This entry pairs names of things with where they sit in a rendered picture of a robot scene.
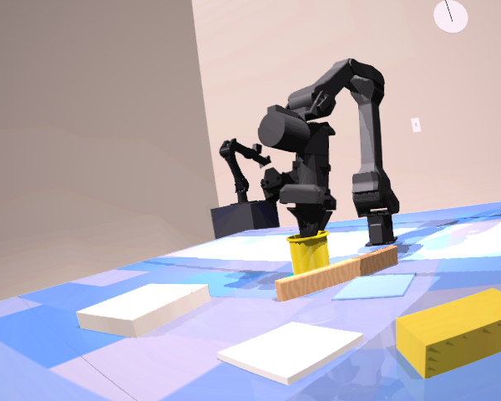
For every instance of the light wooden plank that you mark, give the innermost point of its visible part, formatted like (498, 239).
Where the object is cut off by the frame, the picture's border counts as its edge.
(328, 276)

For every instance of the yellow rectangular block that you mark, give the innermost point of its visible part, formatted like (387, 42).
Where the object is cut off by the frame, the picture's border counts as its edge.
(451, 335)

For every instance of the yellow cup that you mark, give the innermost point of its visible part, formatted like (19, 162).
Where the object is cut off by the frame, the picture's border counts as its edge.
(309, 253)

